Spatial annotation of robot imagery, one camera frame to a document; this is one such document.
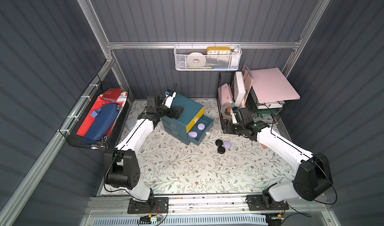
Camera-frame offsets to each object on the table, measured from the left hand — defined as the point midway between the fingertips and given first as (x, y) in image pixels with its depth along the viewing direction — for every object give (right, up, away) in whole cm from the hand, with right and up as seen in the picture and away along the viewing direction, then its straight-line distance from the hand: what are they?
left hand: (177, 105), depth 86 cm
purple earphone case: (+9, -17, +2) cm, 19 cm away
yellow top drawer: (+10, -8, -2) cm, 13 cm away
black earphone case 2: (+27, -27, +4) cm, 38 cm away
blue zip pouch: (-32, -7, -17) cm, 37 cm away
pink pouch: (+32, +9, +21) cm, 39 cm away
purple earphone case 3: (+31, -24, +8) cm, 40 cm away
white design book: (+38, +8, +3) cm, 39 cm away
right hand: (+32, -14, 0) cm, 35 cm away
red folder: (-36, +5, -6) cm, 37 cm away
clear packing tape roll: (+30, 0, +13) cm, 33 cm away
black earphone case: (+26, -24, +10) cm, 36 cm away
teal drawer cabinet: (0, -13, 0) cm, 13 cm away
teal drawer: (+13, -17, +6) cm, 22 cm away
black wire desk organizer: (+50, +3, +17) cm, 52 cm away
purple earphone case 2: (+14, -13, +6) cm, 20 cm away
